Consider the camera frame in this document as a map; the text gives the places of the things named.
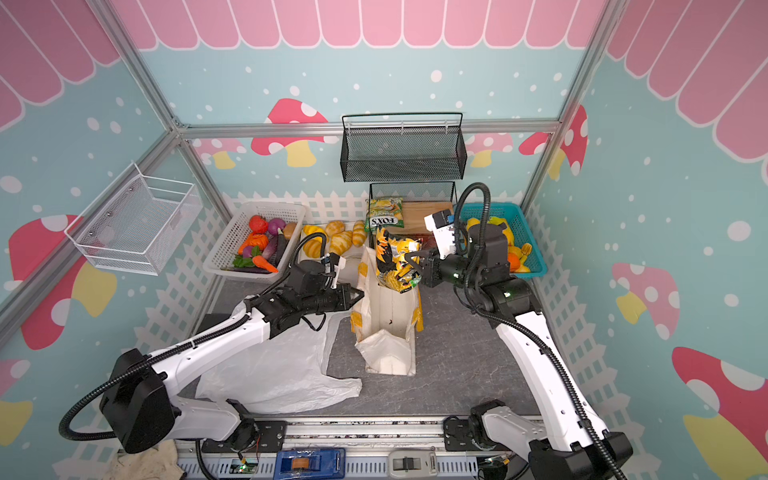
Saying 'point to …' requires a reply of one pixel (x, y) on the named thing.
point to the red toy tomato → (258, 224)
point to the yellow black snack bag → (394, 270)
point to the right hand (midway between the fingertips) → (407, 256)
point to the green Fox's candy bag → (384, 210)
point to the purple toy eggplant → (271, 246)
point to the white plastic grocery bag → (286, 374)
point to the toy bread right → (359, 235)
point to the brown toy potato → (288, 230)
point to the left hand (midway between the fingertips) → (363, 300)
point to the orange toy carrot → (262, 262)
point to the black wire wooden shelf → (419, 199)
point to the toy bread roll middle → (334, 226)
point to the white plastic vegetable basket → (225, 251)
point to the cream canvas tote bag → (385, 321)
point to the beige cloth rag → (158, 463)
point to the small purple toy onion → (247, 251)
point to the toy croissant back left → (309, 229)
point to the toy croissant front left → (312, 248)
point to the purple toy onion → (274, 224)
